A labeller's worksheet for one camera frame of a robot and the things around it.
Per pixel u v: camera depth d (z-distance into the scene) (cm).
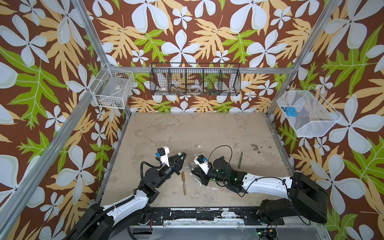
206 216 75
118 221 49
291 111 85
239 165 93
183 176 88
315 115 78
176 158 70
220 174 62
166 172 67
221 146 68
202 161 67
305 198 42
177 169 66
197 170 69
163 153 66
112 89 86
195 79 98
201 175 70
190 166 75
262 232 75
